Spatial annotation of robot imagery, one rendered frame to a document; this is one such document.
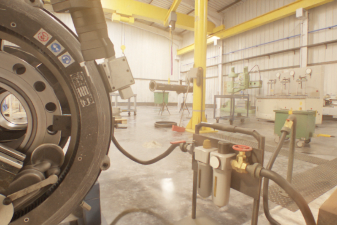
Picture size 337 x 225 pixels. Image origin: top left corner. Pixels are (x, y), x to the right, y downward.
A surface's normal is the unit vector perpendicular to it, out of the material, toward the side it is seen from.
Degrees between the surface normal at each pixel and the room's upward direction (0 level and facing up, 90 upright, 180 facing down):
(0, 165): 90
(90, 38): 122
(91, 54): 113
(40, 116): 90
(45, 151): 90
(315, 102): 90
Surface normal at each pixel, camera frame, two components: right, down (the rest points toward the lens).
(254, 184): -0.83, 0.03
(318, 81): -0.95, 0.00
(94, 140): 0.56, 0.07
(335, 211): 0.02, -1.00
